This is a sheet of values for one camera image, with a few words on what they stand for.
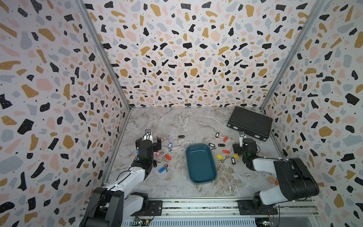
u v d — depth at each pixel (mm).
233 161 920
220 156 933
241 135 832
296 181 450
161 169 876
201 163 901
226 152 952
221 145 990
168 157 927
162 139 1012
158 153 939
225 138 1030
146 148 636
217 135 1055
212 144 999
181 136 1040
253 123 1101
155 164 900
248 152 732
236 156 927
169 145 994
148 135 718
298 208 750
